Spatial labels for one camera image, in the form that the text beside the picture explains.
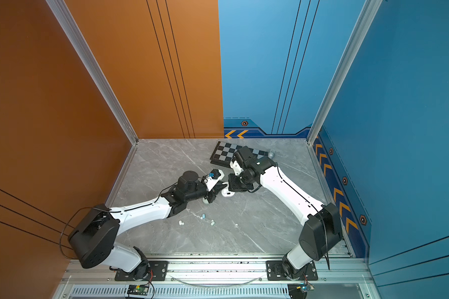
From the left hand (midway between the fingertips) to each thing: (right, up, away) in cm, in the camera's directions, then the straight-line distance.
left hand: (226, 182), depth 81 cm
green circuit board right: (+31, -38, -11) cm, 50 cm away
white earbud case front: (0, -4, -2) cm, 5 cm away
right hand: (+1, -2, -3) cm, 4 cm away
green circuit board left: (-34, -41, -9) cm, 54 cm away
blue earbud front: (-11, -17, +6) cm, 21 cm away
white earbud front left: (-21, -19, +4) cm, 28 cm away
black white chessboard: (-2, +14, +28) cm, 31 cm away
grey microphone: (+26, +12, +27) cm, 40 cm away
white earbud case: (-10, -11, +10) cm, 18 cm away
